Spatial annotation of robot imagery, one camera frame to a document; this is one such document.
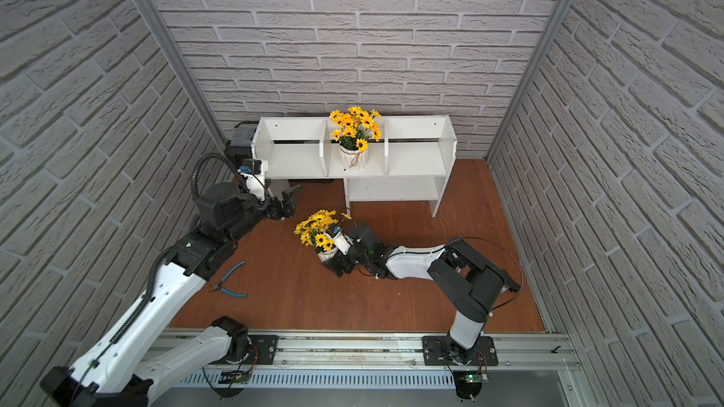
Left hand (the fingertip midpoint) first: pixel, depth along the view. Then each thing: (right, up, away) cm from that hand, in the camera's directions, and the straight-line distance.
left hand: (289, 179), depth 69 cm
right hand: (+9, -22, +19) cm, 31 cm away
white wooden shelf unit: (+33, +6, +17) cm, 37 cm away
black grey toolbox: (-28, +17, +34) cm, 47 cm away
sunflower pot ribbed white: (+4, -15, +10) cm, 18 cm away
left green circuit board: (-14, -50, +1) cm, 52 cm away
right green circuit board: (+48, -51, +1) cm, 70 cm away
